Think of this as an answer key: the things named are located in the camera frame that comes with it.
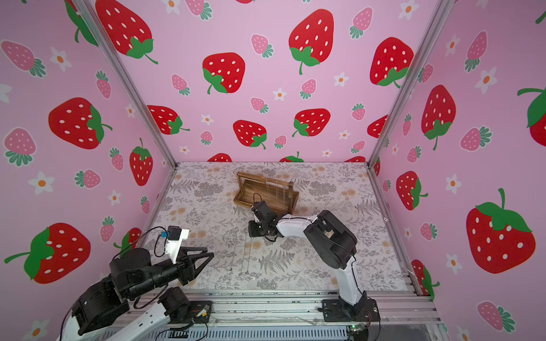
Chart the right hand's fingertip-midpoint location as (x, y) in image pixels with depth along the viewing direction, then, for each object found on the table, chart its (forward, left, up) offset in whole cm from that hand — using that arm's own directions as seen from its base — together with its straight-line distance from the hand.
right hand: (251, 227), depth 94 cm
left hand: (-22, +5, +25) cm, 34 cm away
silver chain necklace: (-11, +5, -1) cm, 13 cm away
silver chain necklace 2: (-12, -1, -2) cm, 12 cm away
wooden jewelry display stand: (+19, -10, 0) cm, 22 cm away
